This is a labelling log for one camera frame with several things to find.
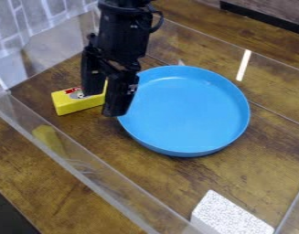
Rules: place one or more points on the yellow block with label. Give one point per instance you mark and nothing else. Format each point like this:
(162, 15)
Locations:
(71, 100)

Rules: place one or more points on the round blue tray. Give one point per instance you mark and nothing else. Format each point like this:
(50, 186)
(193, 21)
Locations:
(189, 112)

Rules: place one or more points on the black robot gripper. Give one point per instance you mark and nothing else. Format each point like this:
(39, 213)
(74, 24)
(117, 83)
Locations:
(127, 22)

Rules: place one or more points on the clear acrylic enclosure wall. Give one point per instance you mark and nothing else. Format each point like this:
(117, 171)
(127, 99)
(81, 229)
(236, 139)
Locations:
(82, 178)

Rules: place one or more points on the white speckled foam block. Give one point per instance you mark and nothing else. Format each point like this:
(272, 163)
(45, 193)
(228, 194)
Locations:
(218, 216)

